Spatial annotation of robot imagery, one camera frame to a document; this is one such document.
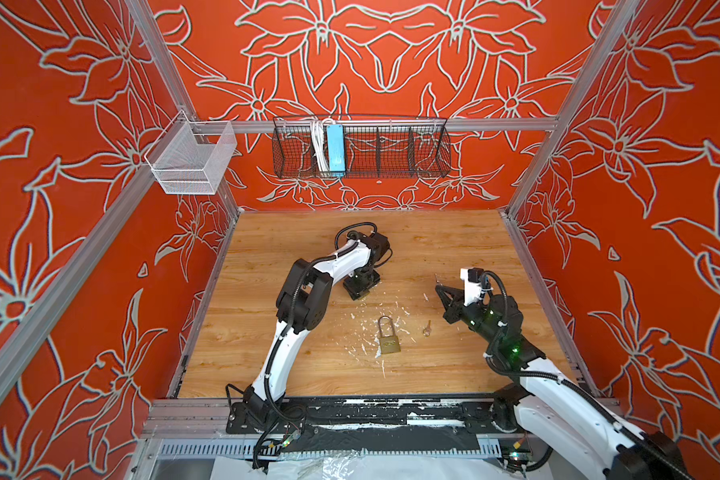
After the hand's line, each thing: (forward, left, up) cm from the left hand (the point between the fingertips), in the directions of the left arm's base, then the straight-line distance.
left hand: (368, 288), depth 97 cm
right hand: (-9, -17, +17) cm, 26 cm away
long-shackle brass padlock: (-18, -7, 0) cm, 19 cm away
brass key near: (-14, -18, 0) cm, 23 cm away
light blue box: (+28, +12, +34) cm, 46 cm away
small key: (+6, -24, -2) cm, 25 cm away
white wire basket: (+27, +58, +31) cm, 71 cm away
